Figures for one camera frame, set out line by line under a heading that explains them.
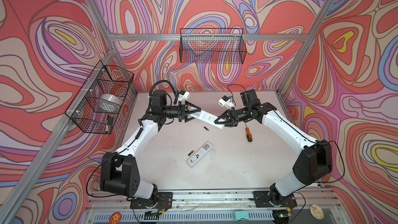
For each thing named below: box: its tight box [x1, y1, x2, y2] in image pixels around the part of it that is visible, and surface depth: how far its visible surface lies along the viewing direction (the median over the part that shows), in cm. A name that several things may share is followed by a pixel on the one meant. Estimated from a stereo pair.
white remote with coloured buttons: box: [189, 106, 225, 130], surface depth 70 cm
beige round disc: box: [309, 204, 325, 220], surface depth 72 cm
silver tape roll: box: [94, 93, 122, 114], surface depth 74 cm
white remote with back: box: [185, 140, 215, 168], surface depth 89 cm
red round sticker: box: [108, 212, 122, 224], surface depth 70 cm
